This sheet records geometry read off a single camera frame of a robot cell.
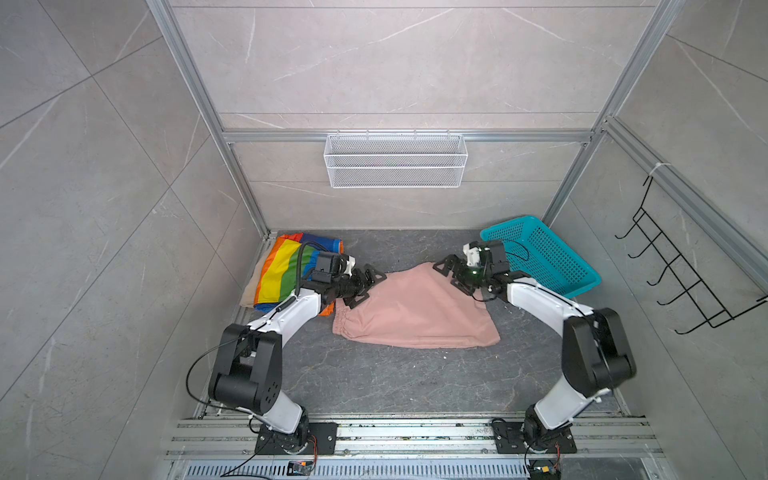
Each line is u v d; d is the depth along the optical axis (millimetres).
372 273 797
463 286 818
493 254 715
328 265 702
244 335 457
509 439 729
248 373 441
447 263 824
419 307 972
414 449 729
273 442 673
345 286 761
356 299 848
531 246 1144
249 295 973
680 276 663
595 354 464
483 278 716
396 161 1007
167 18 684
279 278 909
